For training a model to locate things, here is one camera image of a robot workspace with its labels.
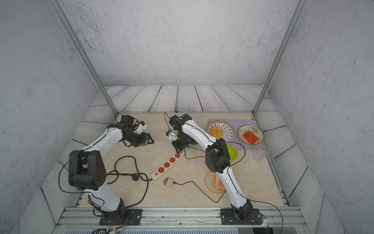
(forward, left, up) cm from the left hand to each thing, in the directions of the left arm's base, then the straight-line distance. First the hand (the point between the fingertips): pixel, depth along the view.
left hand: (151, 142), depth 90 cm
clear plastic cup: (-4, -68, -8) cm, 69 cm away
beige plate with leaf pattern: (+10, -67, -9) cm, 68 cm away
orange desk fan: (-22, -37, -11) cm, 44 cm away
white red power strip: (-15, -5, -9) cm, 18 cm away
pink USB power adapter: (-21, -11, -9) cm, 26 cm away
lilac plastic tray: (+19, -58, -6) cm, 62 cm away
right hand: (-5, -17, -2) cm, 18 cm away
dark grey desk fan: (-5, -24, +8) cm, 26 cm away
